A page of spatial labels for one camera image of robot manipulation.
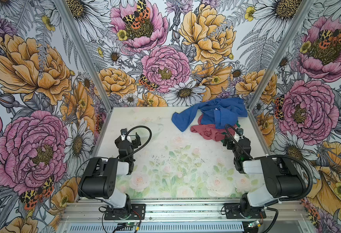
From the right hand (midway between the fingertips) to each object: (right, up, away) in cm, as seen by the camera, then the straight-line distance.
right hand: (233, 138), depth 94 cm
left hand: (-66, +1, -1) cm, 66 cm away
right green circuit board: (+1, -39, -23) cm, 45 cm away
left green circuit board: (-58, -39, -23) cm, 74 cm away
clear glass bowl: (-51, +6, -18) cm, 54 cm away
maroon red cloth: (-13, +3, +6) cm, 14 cm away
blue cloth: (-7, +17, +2) cm, 18 cm away
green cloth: (-5, 0, -5) cm, 7 cm away
